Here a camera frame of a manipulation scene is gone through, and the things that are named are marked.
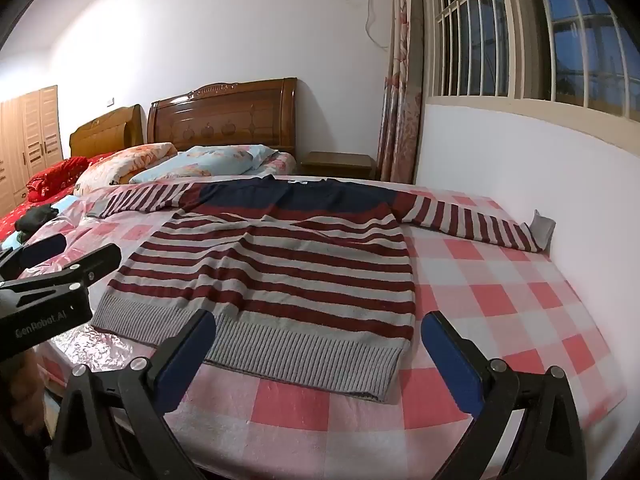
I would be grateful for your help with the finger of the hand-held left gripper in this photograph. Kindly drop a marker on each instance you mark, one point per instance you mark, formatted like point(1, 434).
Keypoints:
point(87, 267)
point(42, 248)

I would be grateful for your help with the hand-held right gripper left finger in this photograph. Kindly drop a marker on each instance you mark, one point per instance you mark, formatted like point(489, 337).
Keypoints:
point(184, 356)

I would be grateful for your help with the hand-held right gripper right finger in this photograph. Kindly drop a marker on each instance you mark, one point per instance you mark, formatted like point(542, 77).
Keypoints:
point(450, 360)

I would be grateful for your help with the striped knit sweater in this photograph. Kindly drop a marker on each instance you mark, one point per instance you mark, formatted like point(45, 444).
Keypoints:
point(280, 270)

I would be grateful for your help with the person's left hand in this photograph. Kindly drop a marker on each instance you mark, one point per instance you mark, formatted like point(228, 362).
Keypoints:
point(25, 380)

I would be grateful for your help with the dark cloth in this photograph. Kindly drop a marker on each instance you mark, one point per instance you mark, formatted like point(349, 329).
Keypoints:
point(35, 217)

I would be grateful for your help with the red folded blanket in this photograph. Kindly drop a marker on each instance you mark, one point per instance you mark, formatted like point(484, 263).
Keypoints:
point(55, 175)

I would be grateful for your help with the pink checkered bed sheet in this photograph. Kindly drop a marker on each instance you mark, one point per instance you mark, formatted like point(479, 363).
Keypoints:
point(500, 300)

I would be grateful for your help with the light wooden wardrobe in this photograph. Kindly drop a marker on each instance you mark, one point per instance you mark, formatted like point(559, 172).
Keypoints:
point(27, 145)

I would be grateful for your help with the orange floral pillow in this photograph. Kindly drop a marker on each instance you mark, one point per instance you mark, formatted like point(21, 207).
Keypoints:
point(120, 162)

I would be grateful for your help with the small wooden headboard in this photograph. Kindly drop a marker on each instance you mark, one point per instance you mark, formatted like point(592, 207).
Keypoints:
point(105, 132)

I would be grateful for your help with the grey folded paper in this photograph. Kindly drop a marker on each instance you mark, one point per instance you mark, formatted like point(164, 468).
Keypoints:
point(543, 227)

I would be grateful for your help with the light blue floral pillow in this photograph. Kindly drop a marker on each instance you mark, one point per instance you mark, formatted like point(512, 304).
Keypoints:
point(210, 160)

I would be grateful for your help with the large carved wooden headboard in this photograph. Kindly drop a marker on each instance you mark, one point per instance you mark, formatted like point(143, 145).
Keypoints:
point(225, 115)

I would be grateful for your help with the wooden nightstand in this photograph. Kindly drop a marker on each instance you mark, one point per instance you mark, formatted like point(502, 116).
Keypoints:
point(337, 165)

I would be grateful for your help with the pink floral curtain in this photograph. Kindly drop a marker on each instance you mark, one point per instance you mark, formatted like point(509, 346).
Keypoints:
point(400, 110)

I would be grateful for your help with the barred window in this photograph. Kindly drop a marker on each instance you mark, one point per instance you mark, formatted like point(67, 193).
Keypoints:
point(500, 25)

